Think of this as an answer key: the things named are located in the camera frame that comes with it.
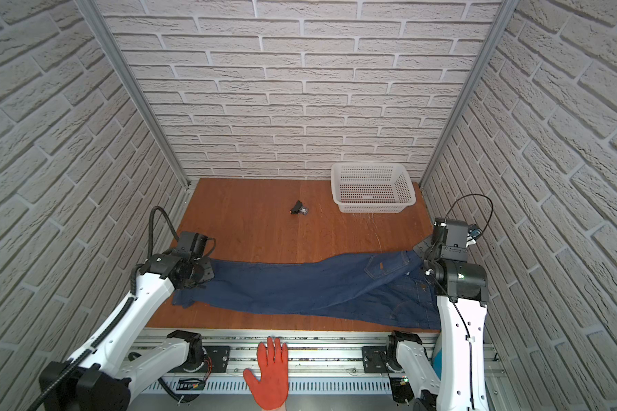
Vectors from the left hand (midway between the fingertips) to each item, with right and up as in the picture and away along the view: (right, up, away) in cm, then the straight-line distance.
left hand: (206, 270), depth 80 cm
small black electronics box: (-1, -31, -7) cm, 32 cm away
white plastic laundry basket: (+60, +29, +30) cm, 73 cm away
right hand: (+67, +10, -12) cm, 68 cm away
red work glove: (+23, -31, -10) cm, 40 cm away
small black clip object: (+28, +19, +28) cm, 44 cm away
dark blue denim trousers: (+60, -7, +5) cm, 61 cm away
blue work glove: (+62, -14, -25) cm, 68 cm away
